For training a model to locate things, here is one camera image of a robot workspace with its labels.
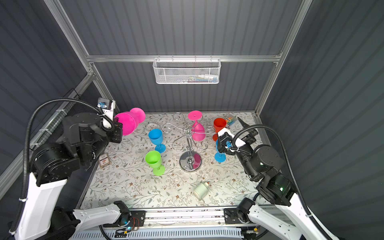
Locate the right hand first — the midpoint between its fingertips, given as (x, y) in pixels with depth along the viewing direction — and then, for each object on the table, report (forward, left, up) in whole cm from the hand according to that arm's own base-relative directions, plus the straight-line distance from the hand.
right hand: (234, 126), depth 54 cm
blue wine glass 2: (+11, 0, -44) cm, 46 cm away
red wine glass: (+26, 0, -29) cm, 39 cm away
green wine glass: (+4, +39, -33) cm, 52 cm away
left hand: (+1, +43, +3) cm, 43 cm away
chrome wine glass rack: (+7, +19, -41) cm, 46 cm away
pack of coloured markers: (+42, -11, -44) cm, 62 cm away
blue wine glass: (+18, +40, -32) cm, 54 cm away
